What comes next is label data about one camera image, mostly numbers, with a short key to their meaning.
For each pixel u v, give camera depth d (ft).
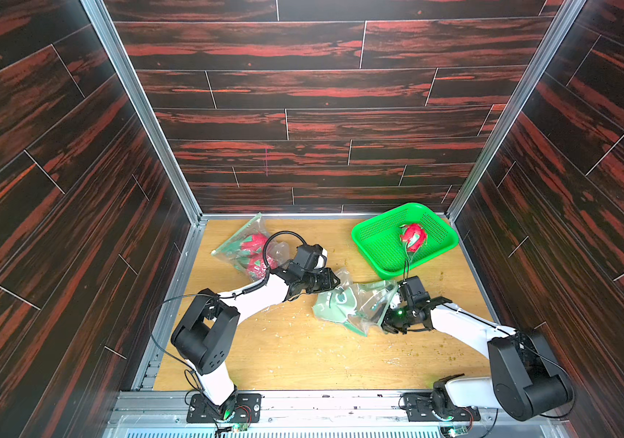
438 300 2.17
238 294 1.71
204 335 1.51
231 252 3.32
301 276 2.31
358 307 2.70
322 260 2.37
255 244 3.32
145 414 2.41
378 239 3.65
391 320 2.53
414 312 2.18
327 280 2.52
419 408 2.40
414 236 3.33
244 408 2.37
